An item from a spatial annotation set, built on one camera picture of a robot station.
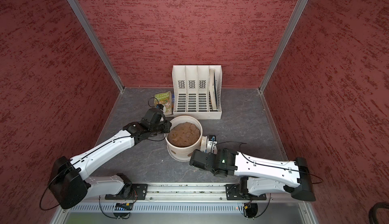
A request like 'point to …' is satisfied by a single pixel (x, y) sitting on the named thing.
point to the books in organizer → (213, 89)
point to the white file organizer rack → (197, 91)
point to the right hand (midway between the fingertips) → (206, 164)
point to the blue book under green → (172, 102)
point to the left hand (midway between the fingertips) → (169, 127)
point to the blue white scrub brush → (203, 144)
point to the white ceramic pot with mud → (184, 138)
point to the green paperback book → (164, 100)
